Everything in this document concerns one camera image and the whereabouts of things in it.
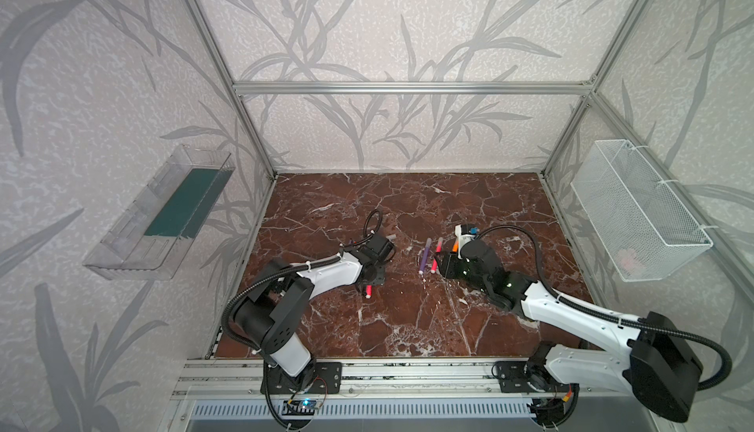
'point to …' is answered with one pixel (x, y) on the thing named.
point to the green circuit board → (298, 406)
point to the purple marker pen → (425, 253)
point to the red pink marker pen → (438, 249)
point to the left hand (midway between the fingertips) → (378, 267)
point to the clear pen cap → (391, 237)
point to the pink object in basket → (627, 260)
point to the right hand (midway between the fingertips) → (438, 246)
